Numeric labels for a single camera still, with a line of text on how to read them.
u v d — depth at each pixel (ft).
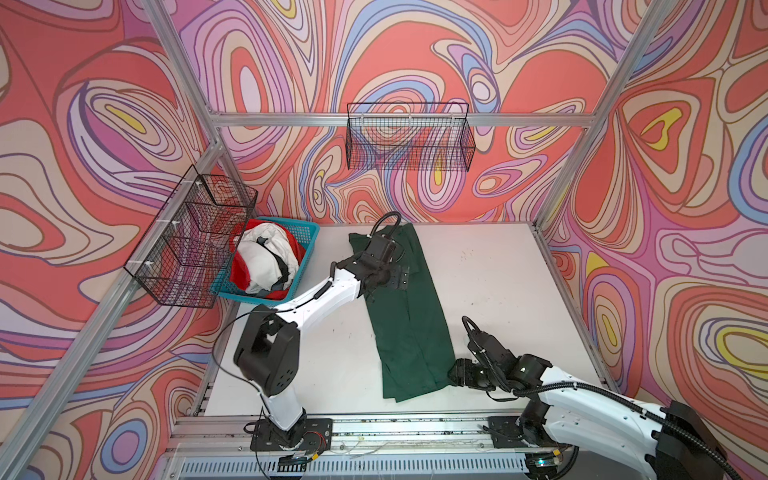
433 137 3.15
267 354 1.48
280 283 3.07
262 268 3.03
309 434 2.41
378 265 2.17
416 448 2.37
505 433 2.41
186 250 2.23
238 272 3.06
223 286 3.05
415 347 2.84
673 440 1.35
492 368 2.04
